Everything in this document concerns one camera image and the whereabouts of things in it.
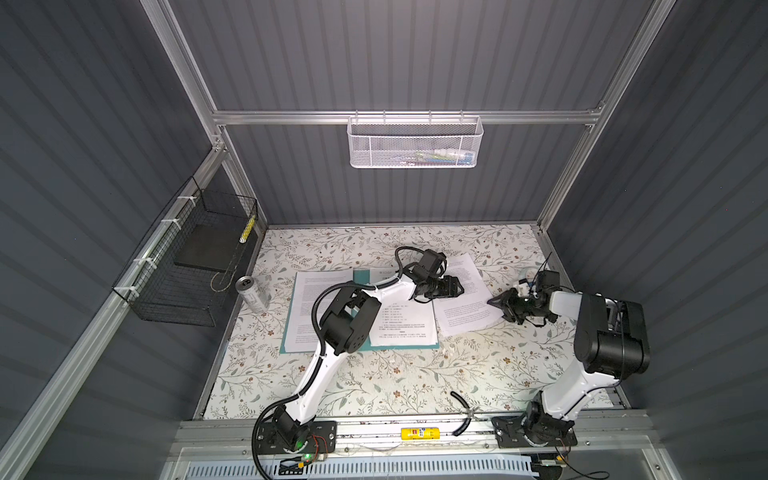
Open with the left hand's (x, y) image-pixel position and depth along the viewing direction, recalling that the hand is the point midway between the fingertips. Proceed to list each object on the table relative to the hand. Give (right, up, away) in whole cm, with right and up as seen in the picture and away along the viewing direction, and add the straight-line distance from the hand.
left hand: (459, 291), depth 98 cm
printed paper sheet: (-1, -7, -2) cm, 7 cm away
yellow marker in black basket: (-62, +19, -16) cm, 67 cm away
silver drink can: (-64, -1, -9) cm, 65 cm away
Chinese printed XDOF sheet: (-18, -9, -4) cm, 21 cm away
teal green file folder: (-34, +4, +7) cm, 35 cm away
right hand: (+11, -5, -2) cm, 13 cm away
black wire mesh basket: (-74, +9, -24) cm, 78 cm away
